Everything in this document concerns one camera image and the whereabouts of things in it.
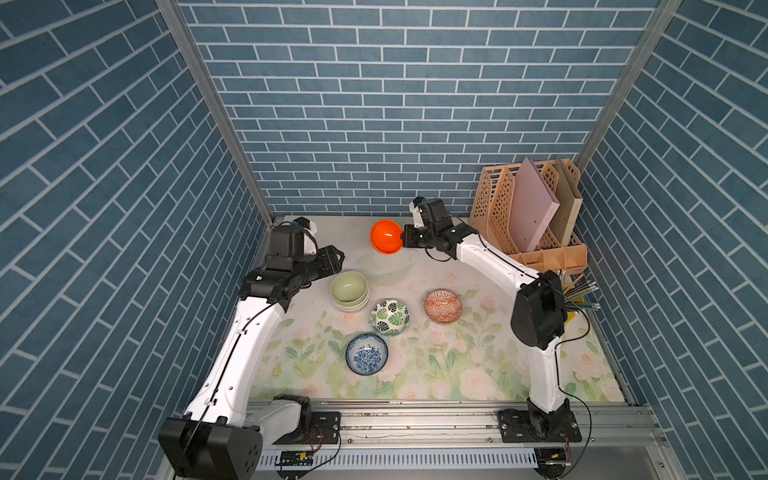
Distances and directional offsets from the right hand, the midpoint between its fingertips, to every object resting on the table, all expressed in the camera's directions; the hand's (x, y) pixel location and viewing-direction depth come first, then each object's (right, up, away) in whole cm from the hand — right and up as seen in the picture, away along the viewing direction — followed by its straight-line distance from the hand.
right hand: (401, 236), depth 92 cm
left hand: (-15, -6, -17) cm, 23 cm away
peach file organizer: (+36, +8, +24) cm, 44 cm away
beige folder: (+51, +11, -4) cm, 52 cm away
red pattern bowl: (+13, -22, +3) cm, 26 cm away
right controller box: (+36, -55, -21) cm, 69 cm away
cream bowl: (-15, -19, -3) cm, 24 cm away
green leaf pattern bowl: (-4, -25, +1) cm, 26 cm away
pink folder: (+44, +11, +7) cm, 46 cm away
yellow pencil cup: (+52, -16, -4) cm, 54 cm away
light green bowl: (-16, -13, 0) cm, 21 cm away
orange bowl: (-5, 0, 0) cm, 5 cm away
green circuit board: (-26, -55, -20) cm, 64 cm away
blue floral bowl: (-10, -34, -7) cm, 36 cm away
